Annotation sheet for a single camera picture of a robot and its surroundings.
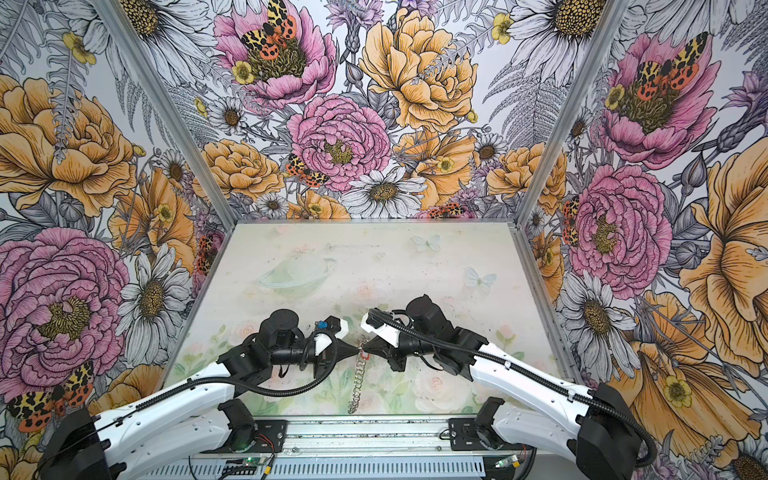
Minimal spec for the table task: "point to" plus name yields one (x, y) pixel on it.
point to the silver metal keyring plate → (364, 355)
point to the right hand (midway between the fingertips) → (370, 357)
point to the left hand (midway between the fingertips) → (354, 356)
